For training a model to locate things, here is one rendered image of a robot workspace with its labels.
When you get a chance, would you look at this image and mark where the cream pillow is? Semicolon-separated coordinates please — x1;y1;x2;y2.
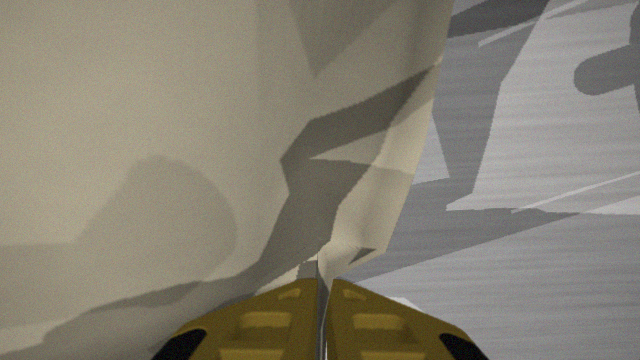
0;0;455;360

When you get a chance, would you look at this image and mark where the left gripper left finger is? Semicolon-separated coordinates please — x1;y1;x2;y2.
171;279;318;360

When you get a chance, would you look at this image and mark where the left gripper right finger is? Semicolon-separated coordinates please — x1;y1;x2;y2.
326;279;475;360

